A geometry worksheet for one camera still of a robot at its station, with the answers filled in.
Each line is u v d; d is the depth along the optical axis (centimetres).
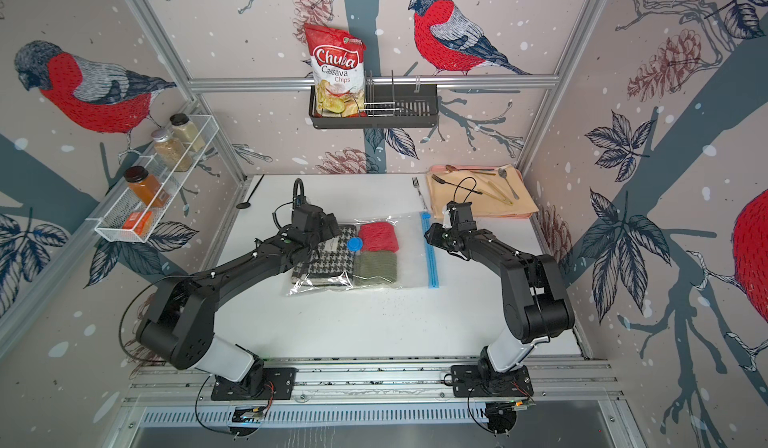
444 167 123
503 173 121
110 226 66
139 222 65
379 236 98
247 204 114
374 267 91
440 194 115
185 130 80
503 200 112
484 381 66
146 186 67
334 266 91
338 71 78
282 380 74
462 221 74
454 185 118
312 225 72
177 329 44
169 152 75
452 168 122
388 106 95
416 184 118
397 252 96
